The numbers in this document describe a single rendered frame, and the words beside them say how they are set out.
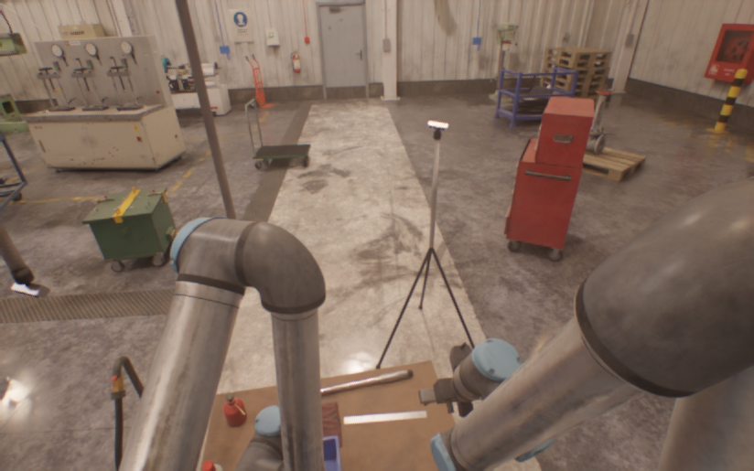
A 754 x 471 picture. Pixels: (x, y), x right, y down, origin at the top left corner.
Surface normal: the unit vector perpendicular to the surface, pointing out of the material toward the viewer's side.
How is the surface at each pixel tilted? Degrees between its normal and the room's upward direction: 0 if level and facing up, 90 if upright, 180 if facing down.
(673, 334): 76
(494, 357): 20
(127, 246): 90
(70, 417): 0
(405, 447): 0
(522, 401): 88
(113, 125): 90
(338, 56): 90
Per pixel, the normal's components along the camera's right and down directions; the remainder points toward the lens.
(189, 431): 0.83, -0.04
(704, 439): -0.94, 0.21
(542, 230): -0.44, 0.46
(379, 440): -0.03, -0.86
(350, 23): 0.07, 0.50
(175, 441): 0.58, -0.15
